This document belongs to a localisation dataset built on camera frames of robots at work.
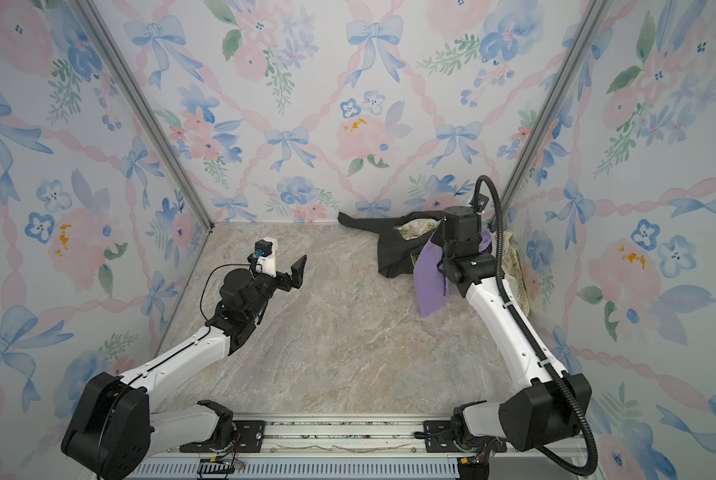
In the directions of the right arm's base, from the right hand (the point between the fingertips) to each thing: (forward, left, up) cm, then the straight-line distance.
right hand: (453, 222), depth 77 cm
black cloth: (+13, +12, -29) cm, 34 cm away
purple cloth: (-5, +3, -19) cm, 20 cm away
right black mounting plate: (-45, +2, -32) cm, 55 cm away
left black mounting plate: (-44, +52, -32) cm, 75 cm away
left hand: (-5, +42, -5) cm, 43 cm away
